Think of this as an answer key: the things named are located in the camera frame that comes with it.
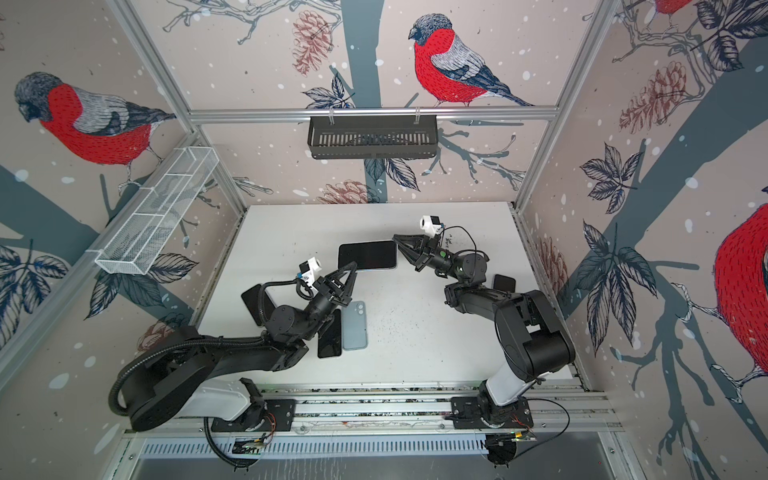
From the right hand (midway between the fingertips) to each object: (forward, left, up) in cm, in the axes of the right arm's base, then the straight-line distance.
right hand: (392, 249), depth 70 cm
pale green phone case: (-7, +13, -30) cm, 33 cm away
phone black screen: (-2, +5, 0) cm, 6 cm away
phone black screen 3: (+9, -35, -29) cm, 46 cm away
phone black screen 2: (+1, +48, -28) cm, 55 cm away
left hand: (-7, +8, 0) cm, 10 cm away
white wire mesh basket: (+2, +63, +3) cm, 63 cm away
